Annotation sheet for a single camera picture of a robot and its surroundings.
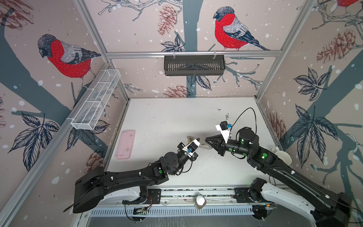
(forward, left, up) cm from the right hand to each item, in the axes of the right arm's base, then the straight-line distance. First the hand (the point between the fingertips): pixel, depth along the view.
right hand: (205, 141), depth 67 cm
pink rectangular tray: (+8, +52, -22) cm, 57 cm away
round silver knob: (-23, +2, -15) cm, 27 cm away
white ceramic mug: (+2, -46, -18) cm, 49 cm away
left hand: (0, +4, +1) cm, 4 cm away
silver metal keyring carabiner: (+4, +8, -4) cm, 9 cm away
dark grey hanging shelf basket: (+61, +6, +4) cm, 62 cm away
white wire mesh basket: (+7, +60, +8) cm, 61 cm away
